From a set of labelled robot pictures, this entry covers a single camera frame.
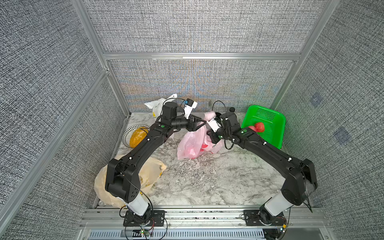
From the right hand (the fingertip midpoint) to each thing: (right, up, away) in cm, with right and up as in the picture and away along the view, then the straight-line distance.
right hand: (207, 128), depth 81 cm
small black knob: (+21, +14, +29) cm, 38 cm away
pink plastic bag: (-8, -9, +1) cm, 12 cm away
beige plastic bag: (-31, -23, +1) cm, 39 cm away
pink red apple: (+34, 0, +21) cm, 39 cm away
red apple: (+39, 0, +22) cm, 45 cm away
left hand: (-2, +4, -7) cm, 8 cm away
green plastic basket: (+53, +3, +29) cm, 60 cm away
